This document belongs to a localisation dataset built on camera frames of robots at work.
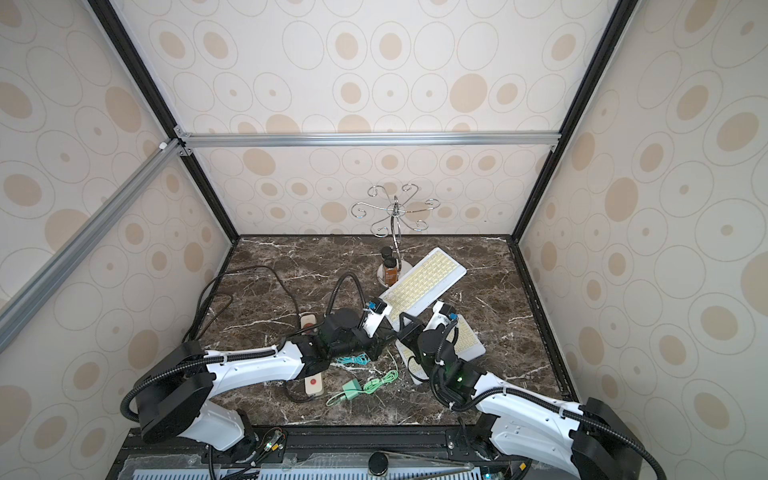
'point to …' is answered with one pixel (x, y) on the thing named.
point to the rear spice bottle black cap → (386, 252)
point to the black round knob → (378, 463)
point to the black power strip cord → (196, 311)
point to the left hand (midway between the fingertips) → (406, 337)
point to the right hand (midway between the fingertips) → (408, 313)
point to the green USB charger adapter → (351, 389)
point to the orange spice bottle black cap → (391, 272)
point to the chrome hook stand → (395, 214)
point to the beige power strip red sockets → (313, 383)
